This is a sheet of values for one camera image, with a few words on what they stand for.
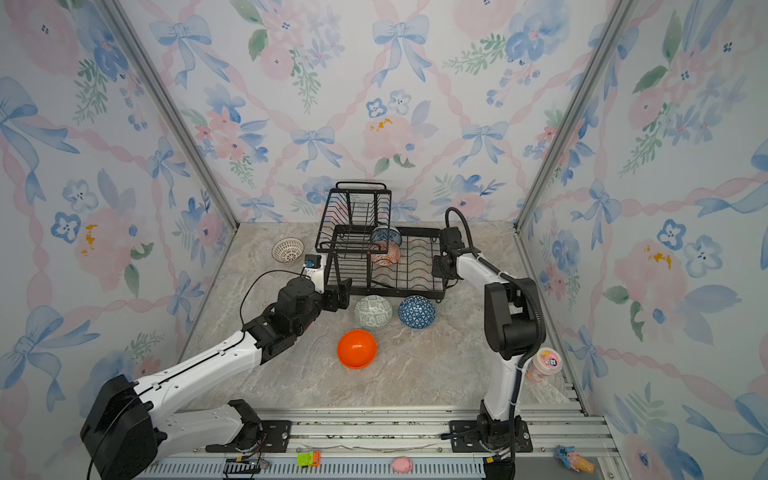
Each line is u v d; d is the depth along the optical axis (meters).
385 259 1.07
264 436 0.73
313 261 0.67
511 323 0.52
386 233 1.09
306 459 0.69
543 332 0.49
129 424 0.39
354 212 1.13
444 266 0.78
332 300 0.70
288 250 1.10
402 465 0.69
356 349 0.85
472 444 0.73
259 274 1.06
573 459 0.69
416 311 0.95
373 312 0.95
